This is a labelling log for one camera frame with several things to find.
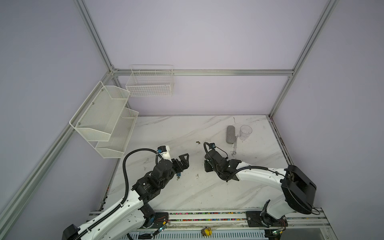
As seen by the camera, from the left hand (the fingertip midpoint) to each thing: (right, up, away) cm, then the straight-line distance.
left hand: (182, 158), depth 75 cm
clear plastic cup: (+43, +13, +31) cm, 54 cm away
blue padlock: (-3, -12, +13) cm, 18 cm away
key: (-3, -14, +13) cm, 20 cm away
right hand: (+13, -4, +11) cm, 17 cm away
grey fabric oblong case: (+32, +11, +32) cm, 47 cm away
